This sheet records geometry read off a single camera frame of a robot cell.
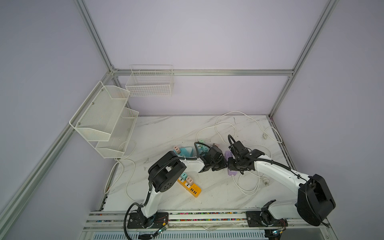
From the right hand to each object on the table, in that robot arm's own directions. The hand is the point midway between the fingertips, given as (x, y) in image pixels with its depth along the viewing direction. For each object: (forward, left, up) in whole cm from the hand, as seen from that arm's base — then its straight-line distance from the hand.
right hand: (229, 165), depth 86 cm
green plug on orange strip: (-7, +26, 0) cm, 27 cm away
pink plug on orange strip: (-10, +23, 0) cm, 25 cm away
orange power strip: (-13, +20, -3) cm, 25 cm away
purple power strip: (-2, +3, +15) cm, 15 cm away
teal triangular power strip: (+10, +26, -3) cm, 28 cm away
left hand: (+1, 0, -5) cm, 5 cm away
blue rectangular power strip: (+12, +16, -2) cm, 21 cm away
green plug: (+17, +16, +1) cm, 23 cm away
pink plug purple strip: (+17, +5, -5) cm, 19 cm away
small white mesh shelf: (+17, +76, -5) cm, 78 cm away
